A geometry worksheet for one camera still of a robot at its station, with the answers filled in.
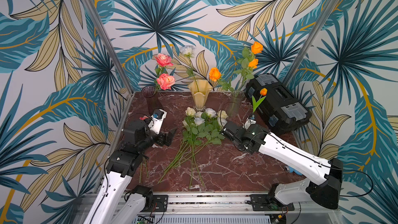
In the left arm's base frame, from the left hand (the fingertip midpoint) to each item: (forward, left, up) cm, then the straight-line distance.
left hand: (166, 126), depth 69 cm
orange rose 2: (+27, -22, +8) cm, 36 cm away
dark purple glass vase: (+26, +14, -13) cm, 32 cm away
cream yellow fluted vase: (+34, -15, -11) cm, 39 cm away
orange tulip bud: (+23, -49, 0) cm, 54 cm away
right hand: (+1, -35, -7) cm, 36 cm away
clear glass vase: (+27, -37, -18) cm, 49 cm away
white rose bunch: (+13, -15, -22) cm, 30 cm away
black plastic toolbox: (+18, -61, -10) cm, 65 cm away
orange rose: (+35, -41, +4) cm, 54 cm away
